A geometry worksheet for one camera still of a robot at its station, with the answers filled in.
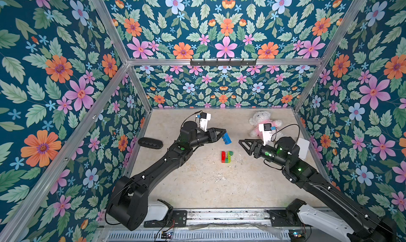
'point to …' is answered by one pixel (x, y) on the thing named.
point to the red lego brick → (223, 157)
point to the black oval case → (150, 142)
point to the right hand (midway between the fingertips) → (242, 141)
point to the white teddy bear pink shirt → (264, 117)
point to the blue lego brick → (226, 139)
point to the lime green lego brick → (229, 157)
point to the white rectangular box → (304, 145)
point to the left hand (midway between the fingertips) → (226, 131)
